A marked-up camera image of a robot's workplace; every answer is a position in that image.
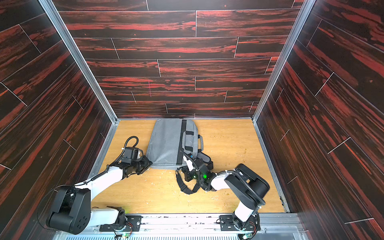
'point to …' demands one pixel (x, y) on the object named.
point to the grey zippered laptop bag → (168, 138)
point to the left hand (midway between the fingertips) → (154, 162)
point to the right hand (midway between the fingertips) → (185, 167)
